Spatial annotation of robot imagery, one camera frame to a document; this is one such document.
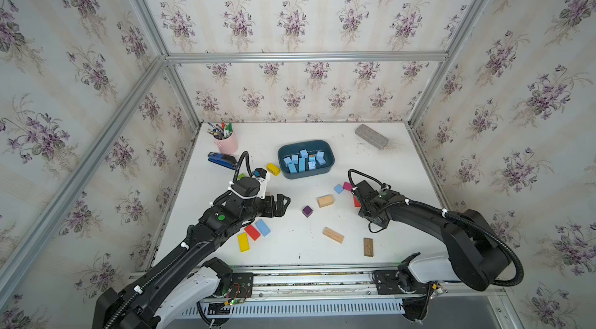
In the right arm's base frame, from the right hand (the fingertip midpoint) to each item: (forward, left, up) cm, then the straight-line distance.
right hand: (373, 215), depth 89 cm
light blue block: (-6, +43, 0) cm, 43 cm away
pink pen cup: (+31, +63, +4) cm, 70 cm away
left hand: (-2, +35, +15) cm, 38 cm away
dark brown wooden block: (-12, +4, +1) cm, 13 cm away
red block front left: (-8, +47, +1) cm, 47 cm away
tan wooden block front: (-8, +16, 0) cm, 18 cm away
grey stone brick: (+39, -5, +3) cm, 39 cm away
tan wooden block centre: (+5, +18, +2) cm, 19 cm away
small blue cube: (+11, +13, +1) cm, 17 cm away
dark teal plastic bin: (+25, +27, +2) cm, 37 cm away
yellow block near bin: (+18, +41, +3) cm, 45 cm away
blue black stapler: (+23, +64, +4) cm, 68 cm away
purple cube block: (0, +26, +2) cm, 26 cm away
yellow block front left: (-11, +49, +1) cm, 50 cm away
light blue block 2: (+23, +35, +4) cm, 42 cm away
